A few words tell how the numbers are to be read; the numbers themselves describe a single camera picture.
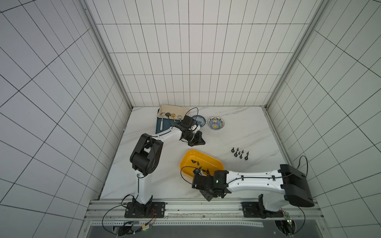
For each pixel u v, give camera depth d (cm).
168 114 114
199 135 83
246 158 92
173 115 114
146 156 51
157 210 73
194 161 90
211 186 55
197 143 83
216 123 107
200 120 108
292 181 45
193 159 90
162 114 114
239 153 93
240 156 92
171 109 114
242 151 94
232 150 95
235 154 92
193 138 81
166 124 107
